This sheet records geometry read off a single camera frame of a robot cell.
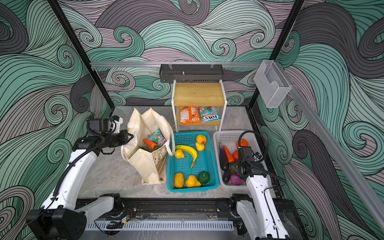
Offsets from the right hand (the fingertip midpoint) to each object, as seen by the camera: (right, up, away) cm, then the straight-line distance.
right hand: (240, 168), depth 79 cm
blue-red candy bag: (-48, +16, +9) cm, 51 cm away
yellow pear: (-27, -6, -2) cm, 27 cm away
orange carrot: (-50, +12, +5) cm, 52 cm away
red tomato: (0, +5, +9) cm, 10 cm away
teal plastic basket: (-19, 0, +11) cm, 22 cm away
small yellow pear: (-34, +5, +11) cm, 36 cm away
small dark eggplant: (-8, -5, +1) cm, 9 cm away
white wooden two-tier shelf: (-20, +41, +3) cm, 45 cm away
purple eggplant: (-7, +4, +9) cm, 12 cm away
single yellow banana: (-32, +9, +11) cm, 35 cm away
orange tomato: (+7, +11, +14) cm, 19 cm away
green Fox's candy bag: (-15, +30, +12) cm, 36 cm away
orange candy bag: (-27, +30, +13) cm, 42 cm away
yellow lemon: (-21, +9, +13) cm, 26 cm away
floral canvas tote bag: (-47, +3, -6) cm, 47 cm away
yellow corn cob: (-33, -6, -1) cm, 34 cm away
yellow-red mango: (-20, +14, +11) cm, 27 cm away
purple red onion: (-3, -5, -1) cm, 6 cm away
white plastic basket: (-1, +14, +17) cm, 22 cm away
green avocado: (-20, -5, 0) cm, 20 cm away
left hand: (-57, +19, -3) cm, 60 cm away
